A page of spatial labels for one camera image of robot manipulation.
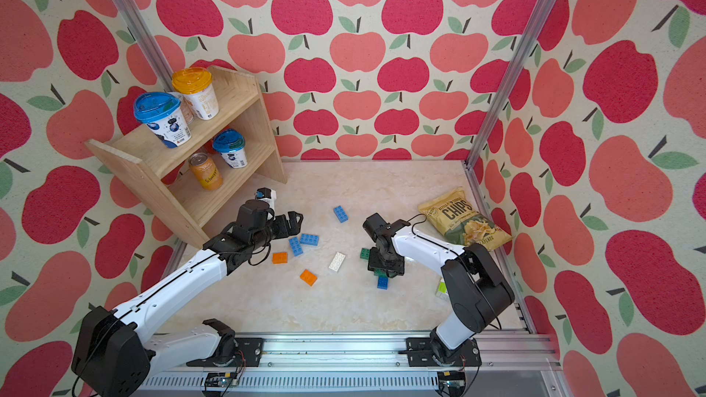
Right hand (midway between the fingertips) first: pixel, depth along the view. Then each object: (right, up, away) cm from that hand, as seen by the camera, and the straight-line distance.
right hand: (382, 274), depth 88 cm
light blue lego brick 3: (-29, +8, +5) cm, 31 cm away
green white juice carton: (+17, -3, -6) cm, 19 cm away
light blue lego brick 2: (-25, +10, +8) cm, 28 cm away
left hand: (-27, +18, -6) cm, 33 cm away
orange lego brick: (-24, 0, -2) cm, 24 cm away
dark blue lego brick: (0, -2, -2) cm, 3 cm away
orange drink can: (-52, +33, -10) cm, 63 cm away
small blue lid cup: (-48, +42, -4) cm, 64 cm away
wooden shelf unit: (-60, +29, -5) cm, 67 cm away
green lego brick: (-5, +6, +4) cm, 9 cm away
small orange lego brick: (-34, +5, +2) cm, 35 cm away
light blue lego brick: (-14, +19, +14) cm, 27 cm away
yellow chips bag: (+26, +19, +6) cm, 33 cm away
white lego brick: (-15, +4, +3) cm, 16 cm away
